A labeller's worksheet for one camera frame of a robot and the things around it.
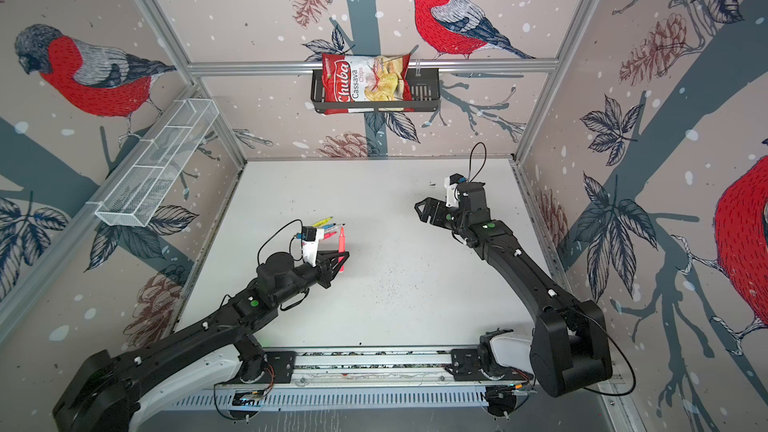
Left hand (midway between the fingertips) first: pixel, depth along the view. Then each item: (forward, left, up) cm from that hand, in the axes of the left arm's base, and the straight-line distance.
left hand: (346, 256), depth 74 cm
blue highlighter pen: (+20, +10, -18) cm, 29 cm away
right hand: (+13, -21, 0) cm, 25 cm away
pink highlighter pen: (+2, +1, 0) cm, 3 cm away
